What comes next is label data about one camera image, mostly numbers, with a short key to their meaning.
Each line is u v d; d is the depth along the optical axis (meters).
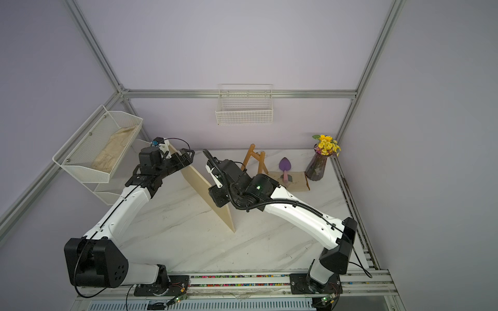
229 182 0.48
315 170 1.01
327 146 0.88
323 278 0.60
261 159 0.88
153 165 0.61
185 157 0.73
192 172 0.74
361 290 0.74
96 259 0.40
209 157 0.46
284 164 1.13
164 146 0.73
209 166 0.58
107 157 0.77
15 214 0.51
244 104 1.07
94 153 0.76
